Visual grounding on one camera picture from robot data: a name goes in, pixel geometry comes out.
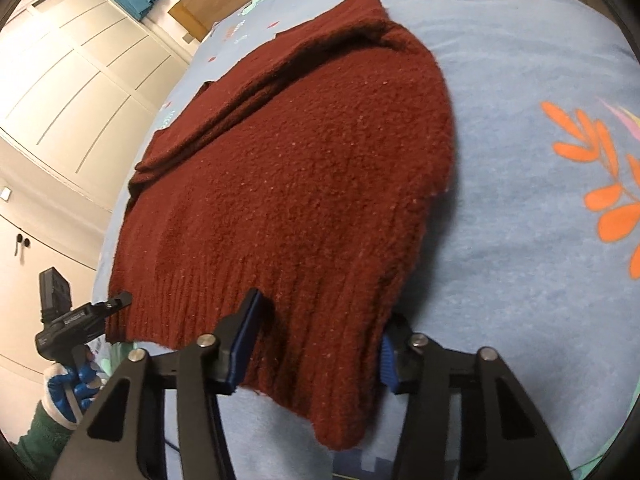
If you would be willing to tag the blue white gloved left hand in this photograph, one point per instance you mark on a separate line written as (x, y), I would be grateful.
(68, 391)

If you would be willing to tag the green sleeved left forearm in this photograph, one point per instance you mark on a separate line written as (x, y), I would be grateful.
(40, 448)

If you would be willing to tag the white wardrobe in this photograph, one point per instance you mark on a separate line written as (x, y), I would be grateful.
(81, 83)

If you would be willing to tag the dark red knit sweater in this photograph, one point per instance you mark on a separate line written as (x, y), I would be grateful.
(307, 171)

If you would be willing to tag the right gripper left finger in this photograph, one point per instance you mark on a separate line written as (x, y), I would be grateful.
(123, 433)

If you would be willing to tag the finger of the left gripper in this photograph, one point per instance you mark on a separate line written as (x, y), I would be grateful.
(117, 303)

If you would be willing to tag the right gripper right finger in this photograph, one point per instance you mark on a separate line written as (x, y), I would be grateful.
(503, 436)

